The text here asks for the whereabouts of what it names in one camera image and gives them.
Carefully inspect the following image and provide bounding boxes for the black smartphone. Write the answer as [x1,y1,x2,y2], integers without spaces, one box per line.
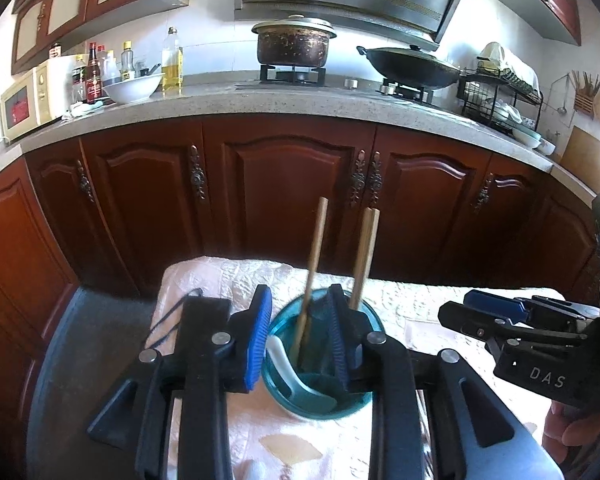
[174,296,230,354]

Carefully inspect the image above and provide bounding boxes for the grey stone countertop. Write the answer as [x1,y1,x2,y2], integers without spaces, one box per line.
[0,82,596,207]

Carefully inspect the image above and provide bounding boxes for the cream microwave oven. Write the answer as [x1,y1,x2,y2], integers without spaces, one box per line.
[0,55,76,143]

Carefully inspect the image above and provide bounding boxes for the dark sauce bottle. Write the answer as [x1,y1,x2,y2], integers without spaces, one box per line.
[84,42,102,104]

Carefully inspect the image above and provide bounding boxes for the white plastic spoon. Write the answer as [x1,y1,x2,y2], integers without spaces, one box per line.
[266,335,337,415]

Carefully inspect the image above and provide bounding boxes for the right hand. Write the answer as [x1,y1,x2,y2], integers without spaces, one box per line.
[542,401,600,465]

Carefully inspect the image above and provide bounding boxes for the dark wooden lower cabinets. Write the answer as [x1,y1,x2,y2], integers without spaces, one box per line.
[0,114,600,470]

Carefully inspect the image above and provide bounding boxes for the speckled pot with lid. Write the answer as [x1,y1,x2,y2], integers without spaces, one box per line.
[251,14,337,68]

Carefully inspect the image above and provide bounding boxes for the black wok with lid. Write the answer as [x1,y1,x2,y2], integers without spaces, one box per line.
[356,46,460,90]

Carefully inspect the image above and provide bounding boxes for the white cup teal rim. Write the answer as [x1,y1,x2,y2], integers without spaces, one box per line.
[261,294,385,420]

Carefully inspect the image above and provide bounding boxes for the wooden upper cabinets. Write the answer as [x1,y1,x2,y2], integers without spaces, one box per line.
[10,0,189,75]

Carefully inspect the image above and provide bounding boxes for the black dish rack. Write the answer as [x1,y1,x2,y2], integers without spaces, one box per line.
[456,41,544,133]

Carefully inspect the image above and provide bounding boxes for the gas stove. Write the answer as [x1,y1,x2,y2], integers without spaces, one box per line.
[236,64,434,105]

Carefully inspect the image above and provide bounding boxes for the wooden chopstick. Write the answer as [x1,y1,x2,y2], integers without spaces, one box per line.
[358,208,380,301]
[289,197,328,365]
[349,208,373,310]

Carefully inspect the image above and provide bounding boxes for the white bowl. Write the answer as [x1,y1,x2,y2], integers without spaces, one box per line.
[104,73,162,104]

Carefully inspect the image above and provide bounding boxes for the white quilted table cloth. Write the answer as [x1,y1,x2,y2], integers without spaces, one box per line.
[146,257,562,479]

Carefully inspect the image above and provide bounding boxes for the cooking oil bottle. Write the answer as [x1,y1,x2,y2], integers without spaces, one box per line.
[161,26,183,92]

